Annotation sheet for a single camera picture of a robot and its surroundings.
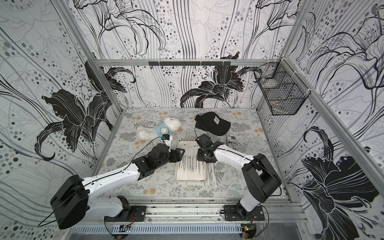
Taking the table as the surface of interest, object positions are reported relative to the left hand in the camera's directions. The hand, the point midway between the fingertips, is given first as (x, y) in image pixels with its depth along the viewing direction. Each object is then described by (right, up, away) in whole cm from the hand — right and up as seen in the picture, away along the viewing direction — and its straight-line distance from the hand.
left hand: (182, 154), depth 83 cm
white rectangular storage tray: (+4, -10, +4) cm, 11 cm away
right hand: (+12, -3, +8) cm, 15 cm away
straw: (+10, -11, +3) cm, 15 cm away
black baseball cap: (+18, +18, +21) cm, 33 cm away
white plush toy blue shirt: (-15, +14, +13) cm, 25 cm away
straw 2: (+7, -7, +6) cm, 12 cm away
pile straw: (+17, -13, +3) cm, 22 cm away
